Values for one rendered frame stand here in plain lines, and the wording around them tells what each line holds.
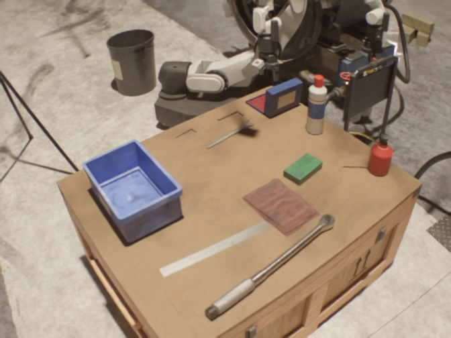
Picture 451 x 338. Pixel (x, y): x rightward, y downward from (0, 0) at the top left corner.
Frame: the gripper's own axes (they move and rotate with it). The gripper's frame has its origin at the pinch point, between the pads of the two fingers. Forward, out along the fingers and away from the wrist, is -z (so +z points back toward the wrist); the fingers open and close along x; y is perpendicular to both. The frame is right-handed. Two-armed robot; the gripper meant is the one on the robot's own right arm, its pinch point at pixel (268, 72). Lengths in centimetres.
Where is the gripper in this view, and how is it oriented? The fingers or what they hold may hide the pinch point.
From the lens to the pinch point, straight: 204.4
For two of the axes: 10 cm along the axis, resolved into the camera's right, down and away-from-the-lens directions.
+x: 5.6, 4.3, -7.1
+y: 8.3, -3.5, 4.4
